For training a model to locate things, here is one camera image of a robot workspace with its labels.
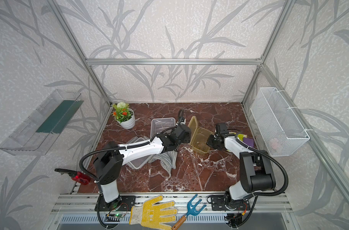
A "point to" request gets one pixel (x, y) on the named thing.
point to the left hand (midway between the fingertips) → (187, 133)
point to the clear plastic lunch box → (159, 124)
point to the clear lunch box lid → (140, 163)
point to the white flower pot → (129, 124)
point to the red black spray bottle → (76, 176)
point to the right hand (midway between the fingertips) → (207, 142)
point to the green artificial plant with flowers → (122, 113)
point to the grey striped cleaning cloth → (167, 160)
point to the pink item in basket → (274, 145)
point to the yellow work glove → (150, 216)
